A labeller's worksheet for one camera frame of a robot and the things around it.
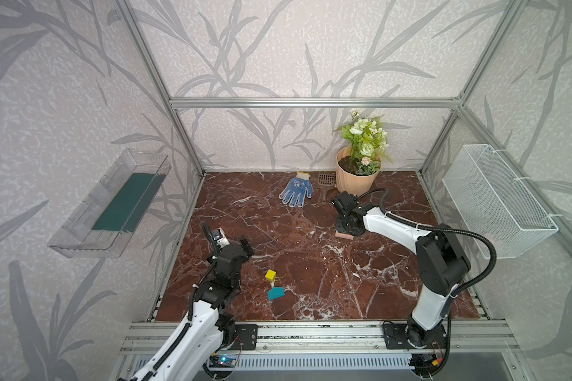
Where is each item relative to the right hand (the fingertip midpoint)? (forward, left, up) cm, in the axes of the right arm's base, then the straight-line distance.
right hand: (343, 219), depth 95 cm
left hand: (-10, +40, +7) cm, 41 cm away
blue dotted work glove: (+20, +21, -6) cm, 29 cm away
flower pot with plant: (+22, -8, +9) cm, 25 cm away
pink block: (-5, 0, -5) cm, 7 cm away
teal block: (-27, +26, -4) cm, 38 cm away
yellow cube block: (-21, +28, -4) cm, 36 cm away
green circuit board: (-46, +40, -6) cm, 61 cm away
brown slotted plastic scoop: (+26, +5, -5) cm, 27 cm away
